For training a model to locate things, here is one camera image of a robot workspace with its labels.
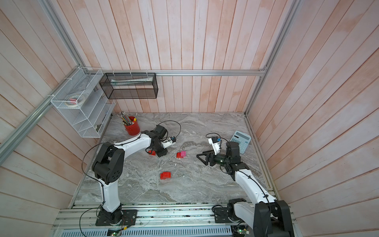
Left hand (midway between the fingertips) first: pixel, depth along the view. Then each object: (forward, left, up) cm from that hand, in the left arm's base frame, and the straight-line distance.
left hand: (162, 152), depth 96 cm
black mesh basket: (+29, +20, +32) cm, 47 cm away
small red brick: (-17, -1, -1) cm, 17 cm away
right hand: (-8, -24, +12) cm, 28 cm away
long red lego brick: (-2, -11, 0) cm, 11 cm away
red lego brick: (-15, -4, +1) cm, 16 cm away
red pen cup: (+16, +21, +5) cm, 27 cm away
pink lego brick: (-2, -14, +2) cm, 14 cm away
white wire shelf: (+13, +42, +26) cm, 51 cm away
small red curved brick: (-5, +4, +9) cm, 12 cm away
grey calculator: (+10, -56, +1) cm, 57 cm away
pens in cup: (+19, +26, +11) cm, 34 cm away
